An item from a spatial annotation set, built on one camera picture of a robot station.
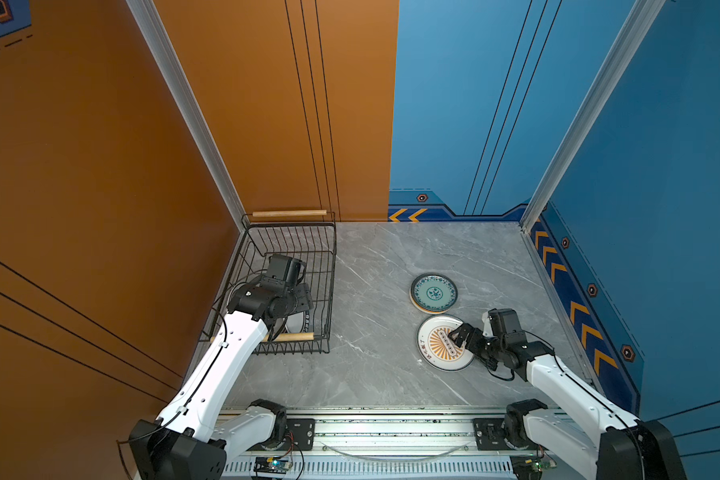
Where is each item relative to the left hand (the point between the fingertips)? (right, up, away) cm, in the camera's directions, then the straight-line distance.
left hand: (297, 295), depth 78 cm
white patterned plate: (+39, -17, +9) cm, 44 cm away
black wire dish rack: (-3, +17, +27) cm, 32 cm away
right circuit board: (+58, -40, -7) cm, 71 cm away
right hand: (+45, -15, +8) cm, 48 cm away
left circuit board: (-4, -40, -7) cm, 40 cm away
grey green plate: (+40, -2, +19) cm, 45 cm away
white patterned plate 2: (-4, -10, +13) cm, 17 cm away
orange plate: (+39, -8, +16) cm, 43 cm away
